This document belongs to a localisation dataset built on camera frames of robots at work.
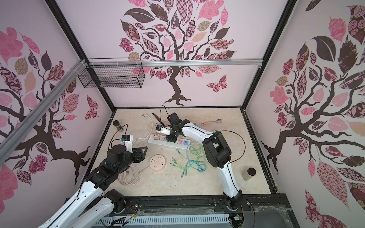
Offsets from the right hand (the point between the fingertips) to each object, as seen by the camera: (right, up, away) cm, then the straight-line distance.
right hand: (168, 134), depth 95 cm
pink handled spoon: (+38, +9, +14) cm, 41 cm away
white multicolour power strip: (+10, -7, 0) cm, 12 cm away
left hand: (-11, -8, -19) cm, 23 cm away
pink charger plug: (-8, -2, -1) cm, 8 cm away
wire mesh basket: (-33, +42, -1) cm, 53 cm away
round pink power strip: (-6, -17, -8) cm, 20 cm away
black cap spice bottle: (-37, +7, +3) cm, 38 cm away
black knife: (-11, +11, +19) cm, 25 cm away
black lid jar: (+47, -21, -18) cm, 54 cm away
